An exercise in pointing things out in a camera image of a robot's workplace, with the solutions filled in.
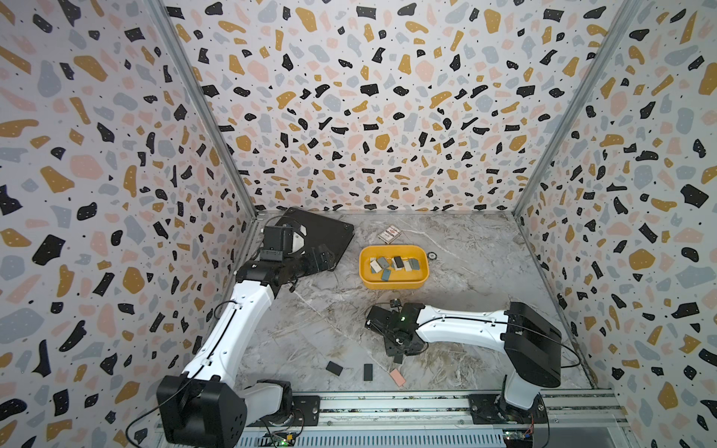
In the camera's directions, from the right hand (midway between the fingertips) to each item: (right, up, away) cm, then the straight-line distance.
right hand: (394, 349), depth 83 cm
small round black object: (+16, +26, +25) cm, 40 cm away
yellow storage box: (+3, +18, +19) cm, 26 cm away
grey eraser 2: (+9, +24, +21) cm, 33 cm away
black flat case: (-27, +32, +27) cm, 49 cm away
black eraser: (+3, +24, +20) cm, 32 cm away
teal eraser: (-2, +20, +20) cm, 28 cm away
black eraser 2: (-18, -5, -1) cm, 18 cm away
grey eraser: (-3, +24, +19) cm, 31 cm away
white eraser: (-5, +23, +18) cm, 29 cm away
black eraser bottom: (-8, -5, -2) cm, 10 cm away
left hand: (-20, +27, -3) cm, 34 cm away
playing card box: (0, +34, +30) cm, 46 cm away
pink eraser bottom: (+1, -7, -3) cm, 7 cm away
